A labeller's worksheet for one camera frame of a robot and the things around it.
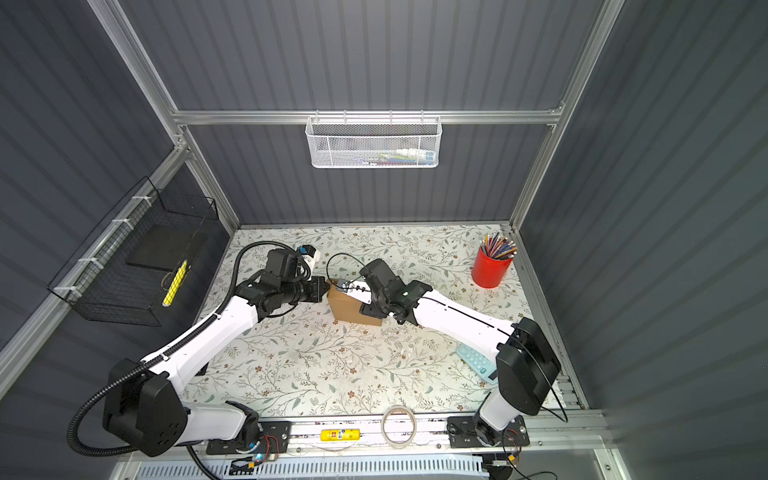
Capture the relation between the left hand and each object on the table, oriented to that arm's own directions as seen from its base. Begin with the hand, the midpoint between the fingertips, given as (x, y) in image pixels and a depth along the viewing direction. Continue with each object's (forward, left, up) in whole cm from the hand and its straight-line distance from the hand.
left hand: (330, 286), depth 83 cm
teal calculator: (-19, -41, -14) cm, 47 cm away
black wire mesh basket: (-1, +48, +12) cm, 49 cm away
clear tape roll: (-37, -19, -16) cm, 44 cm away
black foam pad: (+7, +41, +12) cm, 43 cm away
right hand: (-1, -12, -1) cm, 12 cm away
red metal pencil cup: (+10, -51, -10) cm, 53 cm away
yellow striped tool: (-5, +35, +10) cm, 37 cm away
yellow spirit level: (-34, -3, -15) cm, 37 cm away
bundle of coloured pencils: (+14, -53, -2) cm, 55 cm away
